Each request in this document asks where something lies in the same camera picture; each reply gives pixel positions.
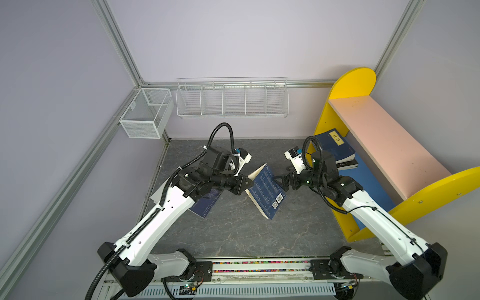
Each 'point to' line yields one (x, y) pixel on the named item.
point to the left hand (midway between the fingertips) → (251, 187)
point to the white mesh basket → (148, 114)
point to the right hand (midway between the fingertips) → (281, 173)
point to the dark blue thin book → (204, 206)
